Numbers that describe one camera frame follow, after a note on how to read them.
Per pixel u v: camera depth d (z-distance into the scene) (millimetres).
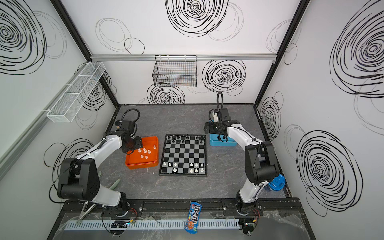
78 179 434
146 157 905
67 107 726
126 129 718
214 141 937
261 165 471
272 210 738
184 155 911
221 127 678
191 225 680
